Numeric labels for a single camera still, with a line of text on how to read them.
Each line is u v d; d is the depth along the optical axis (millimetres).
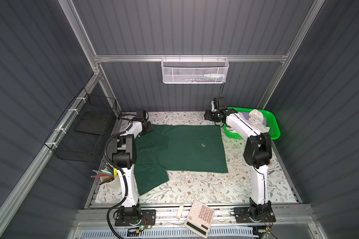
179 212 737
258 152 569
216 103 795
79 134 738
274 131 998
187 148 994
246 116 1084
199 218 715
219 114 745
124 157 582
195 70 1116
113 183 738
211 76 912
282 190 823
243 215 735
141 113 865
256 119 1061
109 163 584
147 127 961
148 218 722
